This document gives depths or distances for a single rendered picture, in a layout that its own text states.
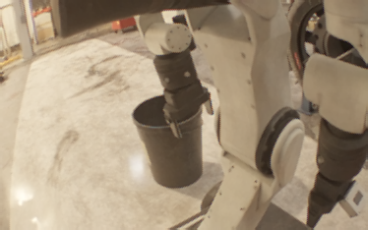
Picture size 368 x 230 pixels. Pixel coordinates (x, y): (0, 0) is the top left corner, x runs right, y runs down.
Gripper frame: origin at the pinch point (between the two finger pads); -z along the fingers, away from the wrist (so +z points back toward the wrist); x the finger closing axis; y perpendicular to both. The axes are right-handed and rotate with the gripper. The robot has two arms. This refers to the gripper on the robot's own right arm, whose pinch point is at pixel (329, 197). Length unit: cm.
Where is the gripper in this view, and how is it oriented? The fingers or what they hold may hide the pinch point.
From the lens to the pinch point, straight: 48.2
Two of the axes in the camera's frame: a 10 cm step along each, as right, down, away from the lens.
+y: -5.6, -3.4, 7.6
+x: 7.8, -5.3, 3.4
